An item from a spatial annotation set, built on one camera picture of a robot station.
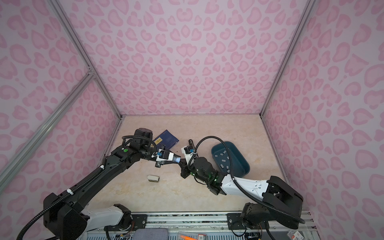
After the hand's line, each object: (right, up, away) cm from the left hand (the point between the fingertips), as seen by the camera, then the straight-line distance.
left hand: (179, 155), depth 69 cm
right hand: (-2, -4, +5) cm, 7 cm away
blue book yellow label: (-13, +5, +35) cm, 38 cm away
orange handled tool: (+2, -38, 0) cm, 38 cm away
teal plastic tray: (+34, -11, +22) cm, 42 cm away
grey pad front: (-13, -35, -2) cm, 38 cm away
